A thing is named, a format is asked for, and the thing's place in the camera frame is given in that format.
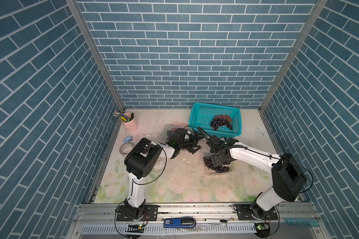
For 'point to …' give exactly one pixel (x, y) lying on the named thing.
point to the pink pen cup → (131, 126)
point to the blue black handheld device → (180, 222)
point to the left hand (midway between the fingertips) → (207, 142)
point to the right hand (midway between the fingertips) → (222, 160)
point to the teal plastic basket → (202, 114)
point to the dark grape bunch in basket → (221, 120)
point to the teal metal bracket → (307, 222)
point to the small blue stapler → (127, 138)
